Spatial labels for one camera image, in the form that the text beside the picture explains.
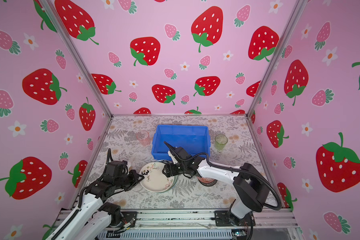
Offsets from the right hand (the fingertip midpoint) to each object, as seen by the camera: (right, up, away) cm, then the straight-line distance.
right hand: (166, 170), depth 82 cm
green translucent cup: (+36, +14, +22) cm, 44 cm away
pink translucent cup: (-20, +17, +25) cm, 36 cm away
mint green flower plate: (+5, -7, +3) cm, 9 cm away
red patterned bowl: (+22, -5, -3) cm, 23 cm away
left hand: (-11, -3, -3) cm, 12 cm away
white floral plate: (-6, -5, -1) cm, 8 cm away
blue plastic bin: (+17, +16, +23) cm, 33 cm away
